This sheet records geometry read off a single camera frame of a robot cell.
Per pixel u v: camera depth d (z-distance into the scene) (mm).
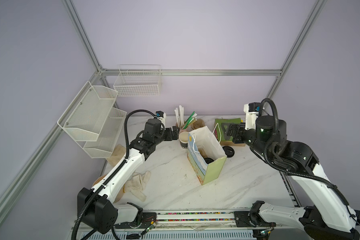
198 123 1140
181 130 987
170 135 686
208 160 768
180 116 1012
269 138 372
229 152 983
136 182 838
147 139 580
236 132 490
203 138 878
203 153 944
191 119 925
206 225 732
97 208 389
